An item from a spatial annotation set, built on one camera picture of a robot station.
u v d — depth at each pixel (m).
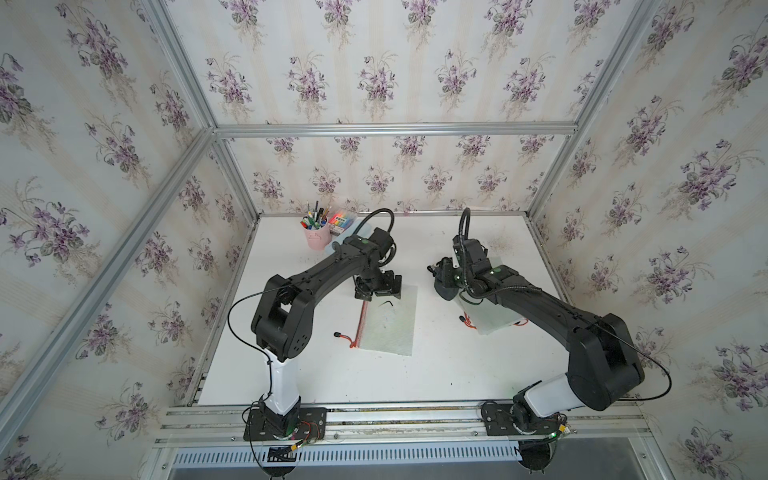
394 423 0.75
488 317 0.90
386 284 0.78
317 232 1.02
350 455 0.76
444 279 0.79
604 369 0.43
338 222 1.16
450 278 0.78
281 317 0.50
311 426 0.72
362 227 0.75
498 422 0.73
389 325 0.91
